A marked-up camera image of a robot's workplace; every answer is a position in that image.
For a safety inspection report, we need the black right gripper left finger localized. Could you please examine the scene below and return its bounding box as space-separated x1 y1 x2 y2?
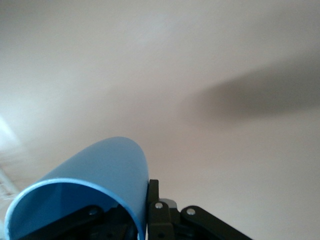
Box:
24 204 139 240

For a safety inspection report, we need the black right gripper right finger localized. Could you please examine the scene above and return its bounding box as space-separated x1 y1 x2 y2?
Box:
146 179 254 240

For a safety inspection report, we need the blue plastic cup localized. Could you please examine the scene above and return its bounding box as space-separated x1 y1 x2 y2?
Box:
3 136 150 240

